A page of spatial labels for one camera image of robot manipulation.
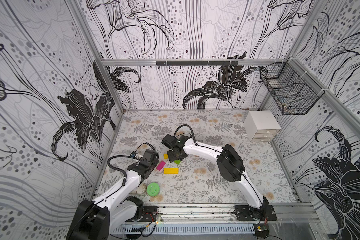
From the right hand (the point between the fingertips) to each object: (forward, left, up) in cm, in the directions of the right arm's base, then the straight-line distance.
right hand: (176, 156), depth 94 cm
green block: (-4, -1, +1) cm, 5 cm away
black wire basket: (+28, -72, +28) cm, 82 cm away
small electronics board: (-38, -43, -3) cm, 57 cm away
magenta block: (-6, +9, 0) cm, 11 cm away
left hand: (-7, +12, +3) cm, 14 cm away
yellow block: (-9, +3, -1) cm, 10 cm away
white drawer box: (+13, -53, +13) cm, 57 cm away
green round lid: (-21, +11, +5) cm, 24 cm away
